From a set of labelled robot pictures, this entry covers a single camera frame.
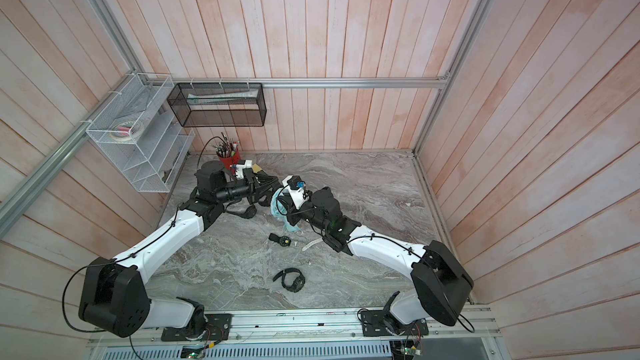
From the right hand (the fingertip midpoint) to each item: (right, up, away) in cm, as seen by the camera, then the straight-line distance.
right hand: (279, 195), depth 76 cm
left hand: (0, +4, -1) cm, 4 cm away
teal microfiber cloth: (-1, -5, -1) cm, 5 cm away
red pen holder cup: (-24, +13, +29) cm, 39 cm away
